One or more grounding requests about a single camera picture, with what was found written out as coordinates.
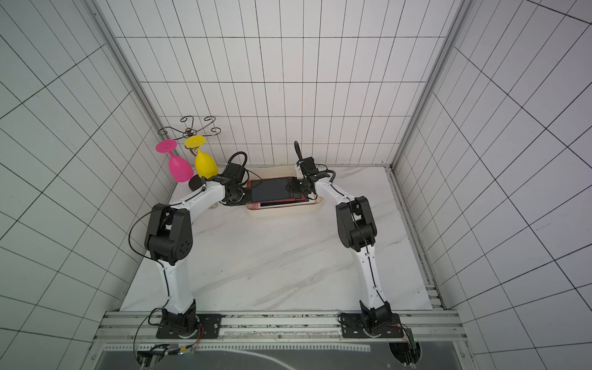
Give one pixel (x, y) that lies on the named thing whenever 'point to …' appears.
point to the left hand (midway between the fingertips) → (245, 202)
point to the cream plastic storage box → (278, 208)
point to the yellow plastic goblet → (204, 164)
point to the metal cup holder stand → (179, 133)
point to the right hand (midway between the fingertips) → (294, 181)
